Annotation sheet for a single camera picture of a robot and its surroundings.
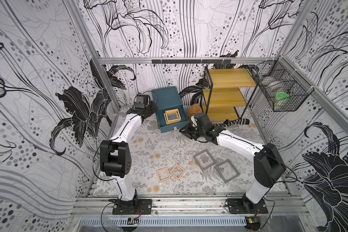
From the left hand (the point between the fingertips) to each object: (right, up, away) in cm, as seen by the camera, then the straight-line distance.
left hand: (156, 108), depth 91 cm
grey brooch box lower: (+44, -38, -6) cm, 58 cm away
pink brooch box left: (+5, -40, -7) cm, 41 cm away
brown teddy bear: (+25, 0, +10) cm, 27 cm away
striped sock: (+53, -10, +14) cm, 55 cm away
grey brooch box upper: (+31, -33, -1) cm, 45 cm away
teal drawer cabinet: (+7, +7, +4) cm, 11 cm away
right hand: (+16, -13, -7) cm, 22 cm away
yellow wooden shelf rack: (+52, +13, +19) cm, 57 cm away
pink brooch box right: (+14, -39, -6) cm, 42 cm away
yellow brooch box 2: (+10, -6, +2) cm, 12 cm away
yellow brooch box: (+8, -10, -3) cm, 13 cm away
